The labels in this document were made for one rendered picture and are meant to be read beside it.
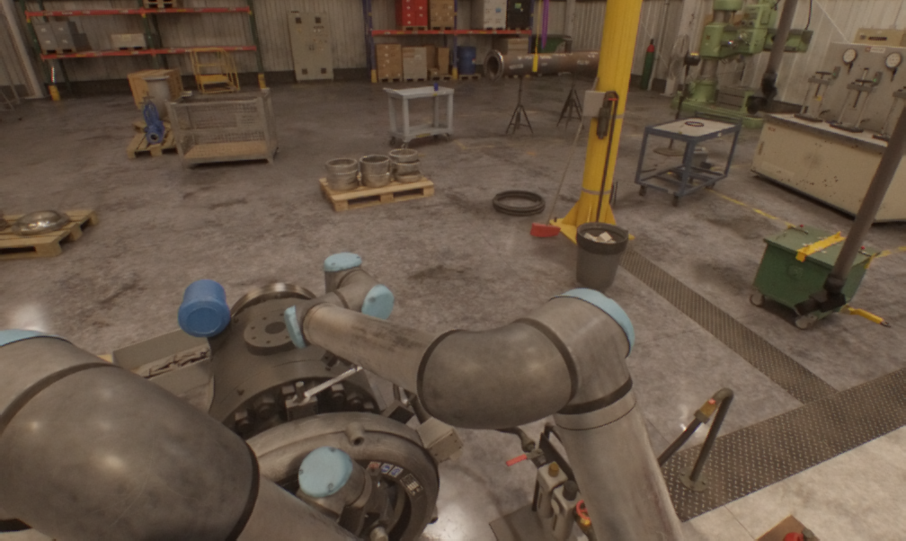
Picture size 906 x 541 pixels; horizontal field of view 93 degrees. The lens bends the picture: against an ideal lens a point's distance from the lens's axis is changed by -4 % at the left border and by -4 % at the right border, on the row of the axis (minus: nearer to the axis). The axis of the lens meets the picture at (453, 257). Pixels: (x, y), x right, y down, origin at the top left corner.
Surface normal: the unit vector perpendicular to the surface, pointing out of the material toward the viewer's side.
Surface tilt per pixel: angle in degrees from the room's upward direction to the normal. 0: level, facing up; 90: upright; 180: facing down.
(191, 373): 90
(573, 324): 22
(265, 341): 0
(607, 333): 51
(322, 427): 10
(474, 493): 0
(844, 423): 0
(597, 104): 90
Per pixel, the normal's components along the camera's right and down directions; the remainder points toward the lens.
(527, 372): 0.03, -0.26
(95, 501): 0.29, -0.05
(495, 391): -0.15, 0.04
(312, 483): -0.13, -0.69
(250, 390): -0.33, -0.75
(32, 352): 0.11, -0.96
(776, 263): -0.88, 0.22
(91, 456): 0.41, -0.36
